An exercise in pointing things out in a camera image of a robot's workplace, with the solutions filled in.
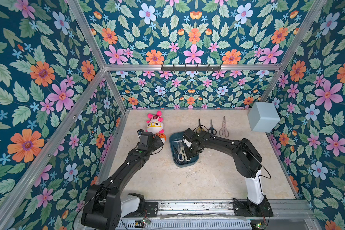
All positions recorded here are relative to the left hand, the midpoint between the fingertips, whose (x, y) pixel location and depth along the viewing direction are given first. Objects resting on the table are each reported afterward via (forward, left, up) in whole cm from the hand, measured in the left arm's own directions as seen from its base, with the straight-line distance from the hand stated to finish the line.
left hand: (157, 140), depth 88 cm
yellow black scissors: (+14, -30, -11) cm, 35 cm away
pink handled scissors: (+13, -48, -12) cm, 52 cm away
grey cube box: (+11, -72, +3) cm, 73 cm away
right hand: (-6, -19, -10) cm, 22 cm away
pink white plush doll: (+16, +3, -5) cm, 17 cm away
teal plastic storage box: (-1, -12, -11) cm, 16 cm away
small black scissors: (+14, -39, -12) cm, 43 cm away
